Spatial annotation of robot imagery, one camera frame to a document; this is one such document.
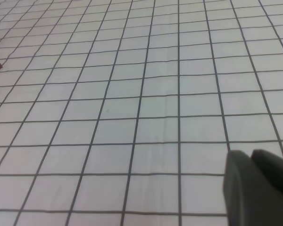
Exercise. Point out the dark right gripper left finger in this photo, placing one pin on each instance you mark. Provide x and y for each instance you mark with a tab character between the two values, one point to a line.
250	199

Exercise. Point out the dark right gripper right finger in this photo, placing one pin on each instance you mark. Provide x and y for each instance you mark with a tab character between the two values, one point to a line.
271	166

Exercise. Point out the white grid tablecloth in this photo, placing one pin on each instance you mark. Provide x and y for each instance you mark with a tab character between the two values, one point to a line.
122	112

